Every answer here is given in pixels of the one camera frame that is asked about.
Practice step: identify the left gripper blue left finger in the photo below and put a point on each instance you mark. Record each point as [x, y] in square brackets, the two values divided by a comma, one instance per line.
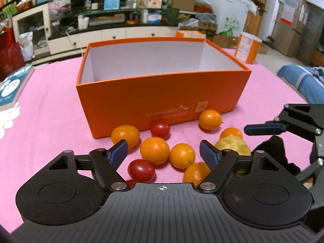
[117, 154]

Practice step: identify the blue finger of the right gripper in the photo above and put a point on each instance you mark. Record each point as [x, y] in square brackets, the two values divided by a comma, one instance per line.
[268, 128]

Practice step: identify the red gift bag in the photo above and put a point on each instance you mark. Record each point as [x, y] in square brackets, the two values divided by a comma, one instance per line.
[11, 57]

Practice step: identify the teal paperback book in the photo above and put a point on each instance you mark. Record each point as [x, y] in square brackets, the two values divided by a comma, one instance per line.
[12, 86]

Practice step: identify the white glass door cabinet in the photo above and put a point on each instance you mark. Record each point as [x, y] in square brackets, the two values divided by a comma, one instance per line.
[37, 21]

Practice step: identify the white tv cabinet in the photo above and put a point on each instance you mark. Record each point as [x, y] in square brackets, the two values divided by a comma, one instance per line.
[81, 40]

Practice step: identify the white small fridge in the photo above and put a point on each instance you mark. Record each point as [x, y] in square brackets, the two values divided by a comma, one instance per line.
[231, 16]

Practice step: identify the yellow pear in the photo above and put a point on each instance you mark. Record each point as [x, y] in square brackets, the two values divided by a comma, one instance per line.
[234, 143]

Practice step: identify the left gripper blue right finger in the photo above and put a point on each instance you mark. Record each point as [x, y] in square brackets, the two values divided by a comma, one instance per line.
[210, 154]

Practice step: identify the orange cardboard box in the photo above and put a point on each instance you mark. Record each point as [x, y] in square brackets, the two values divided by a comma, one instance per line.
[137, 81]

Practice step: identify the pink tablecloth with daisies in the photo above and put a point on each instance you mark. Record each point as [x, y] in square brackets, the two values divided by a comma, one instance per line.
[49, 119]

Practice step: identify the orange white canister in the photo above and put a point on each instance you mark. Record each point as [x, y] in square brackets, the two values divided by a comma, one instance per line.
[247, 48]

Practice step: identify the red cherry tomato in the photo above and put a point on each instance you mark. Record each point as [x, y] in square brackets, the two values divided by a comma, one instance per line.
[160, 129]
[141, 170]

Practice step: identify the orange kumquat fruit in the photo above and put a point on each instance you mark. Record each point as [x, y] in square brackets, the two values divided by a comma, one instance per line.
[210, 120]
[155, 150]
[182, 156]
[196, 173]
[230, 132]
[128, 133]

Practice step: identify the orange white carton box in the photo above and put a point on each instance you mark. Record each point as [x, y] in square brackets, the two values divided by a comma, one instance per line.
[190, 34]

